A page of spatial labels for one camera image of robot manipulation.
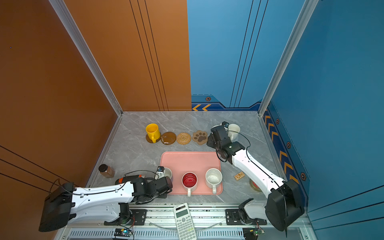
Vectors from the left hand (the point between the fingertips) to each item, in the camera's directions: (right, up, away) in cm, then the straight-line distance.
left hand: (167, 189), depth 81 cm
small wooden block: (+41, +5, +5) cm, 41 cm away
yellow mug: (-14, +32, +19) cm, 39 cm away
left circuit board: (-19, -17, -10) cm, 27 cm away
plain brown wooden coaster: (-16, +24, +20) cm, 35 cm away
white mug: (+26, +5, +4) cm, 26 cm away
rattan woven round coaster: (+7, +26, +22) cm, 35 cm away
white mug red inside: (+12, +3, +2) cm, 13 cm away
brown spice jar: (-33, +10, 0) cm, 35 cm away
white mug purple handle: (0, +9, -1) cm, 9 cm away
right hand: (+24, +27, +3) cm, 36 cm away
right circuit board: (+42, -17, -11) cm, 47 cm away
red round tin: (+47, +2, 0) cm, 47 cm away
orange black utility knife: (-24, +4, +5) cm, 25 cm away
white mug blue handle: (+24, +33, -14) cm, 44 cm away
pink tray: (+17, +12, +12) cm, 24 cm away
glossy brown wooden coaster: (-4, +26, +23) cm, 35 cm away
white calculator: (+10, -13, -10) cm, 20 cm away
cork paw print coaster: (+18, +26, +24) cm, 40 cm away
